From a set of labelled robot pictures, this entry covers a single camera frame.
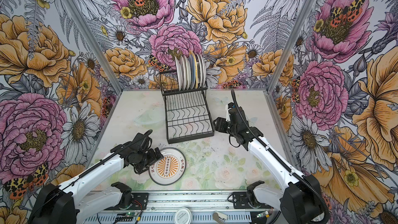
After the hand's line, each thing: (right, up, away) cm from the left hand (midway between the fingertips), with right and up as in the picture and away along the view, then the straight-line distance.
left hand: (156, 166), depth 82 cm
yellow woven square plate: (+21, +47, +2) cm, 52 cm away
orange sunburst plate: (+7, -2, +1) cm, 8 cm away
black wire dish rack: (+14, +26, +23) cm, 38 cm away
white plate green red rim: (+23, +49, +1) cm, 54 cm away
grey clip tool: (+32, -17, -13) cm, 38 cm away
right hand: (+32, +21, -1) cm, 38 cm away
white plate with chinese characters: (+24, +49, +1) cm, 55 cm away
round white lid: (+16, -14, -17) cm, 27 cm away
